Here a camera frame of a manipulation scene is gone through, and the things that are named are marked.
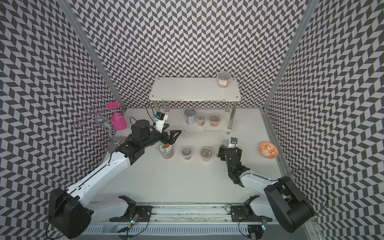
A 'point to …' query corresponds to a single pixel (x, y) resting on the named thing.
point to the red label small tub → (214, 119)
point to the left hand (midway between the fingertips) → (174, 129)
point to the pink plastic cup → (119, 122)
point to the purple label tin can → (190, 116)
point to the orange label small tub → (200, 119)
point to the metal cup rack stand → (95, 122)
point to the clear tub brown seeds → (186, 152)
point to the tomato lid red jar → (166, 150)
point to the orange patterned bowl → (268, 150)
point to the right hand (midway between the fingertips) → (227, 148)
